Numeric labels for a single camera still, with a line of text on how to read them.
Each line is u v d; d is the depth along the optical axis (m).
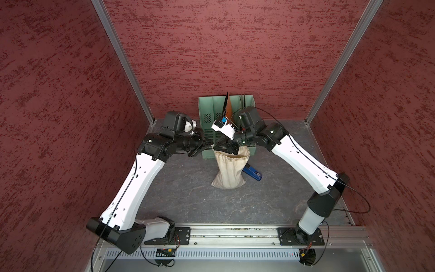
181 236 0.74
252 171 0.91
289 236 0.74
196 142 0.57
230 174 0.74
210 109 1.01
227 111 0.83
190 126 0.64
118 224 0.37
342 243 0.75
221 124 0.57
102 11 0.71
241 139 0.59
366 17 0.74
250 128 0.53
